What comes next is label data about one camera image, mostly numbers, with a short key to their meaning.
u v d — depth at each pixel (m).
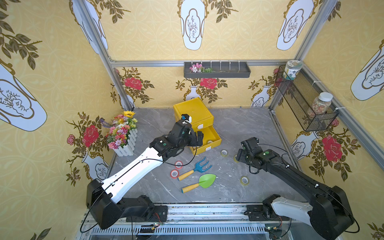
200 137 0.66
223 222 0.72
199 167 0.90
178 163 0.93
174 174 0.88
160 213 0.73
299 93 0.90
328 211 0.39
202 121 0.85
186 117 0.66
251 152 0.64
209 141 0.91
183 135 0.56
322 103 0.65
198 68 0.88
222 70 0.92
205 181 0.84
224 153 0.95
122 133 0.86
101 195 0.39
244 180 0.84
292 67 0.85
